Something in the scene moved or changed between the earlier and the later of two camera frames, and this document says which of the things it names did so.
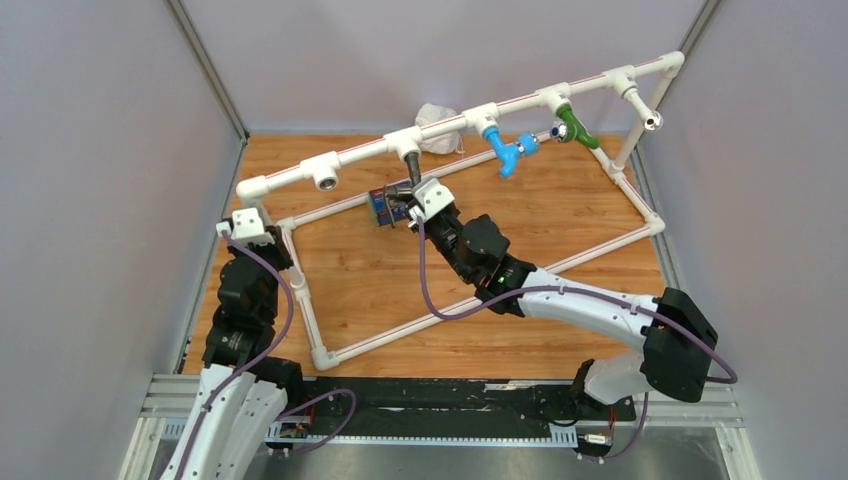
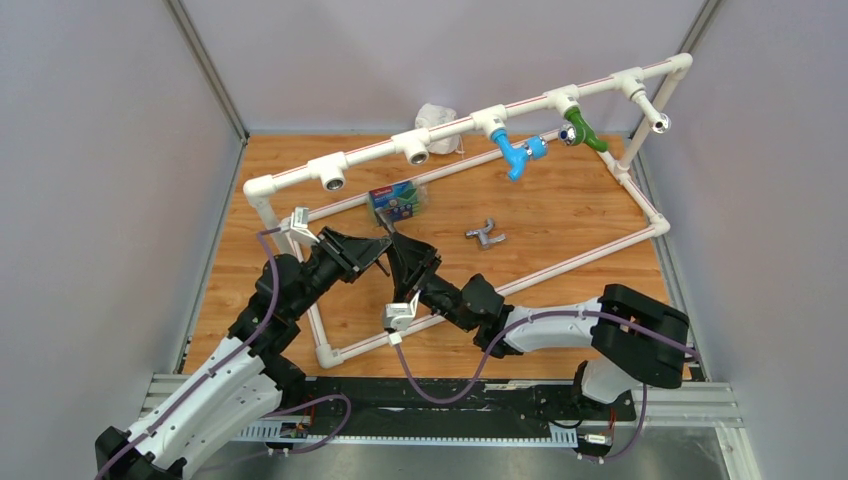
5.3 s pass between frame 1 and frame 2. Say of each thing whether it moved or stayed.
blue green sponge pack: stayed
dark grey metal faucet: moved
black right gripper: moved
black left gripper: moved
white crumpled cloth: stayed
